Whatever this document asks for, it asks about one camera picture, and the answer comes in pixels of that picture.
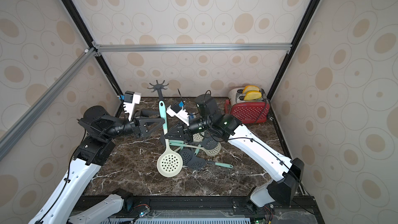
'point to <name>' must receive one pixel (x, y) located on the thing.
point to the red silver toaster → (247, 111)
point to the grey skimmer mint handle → (197, 164)
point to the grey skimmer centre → (208, 143)
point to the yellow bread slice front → (252, 95)
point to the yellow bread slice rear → (250, 87)
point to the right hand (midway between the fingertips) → (165, 142)
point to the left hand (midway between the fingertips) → (165, 122)
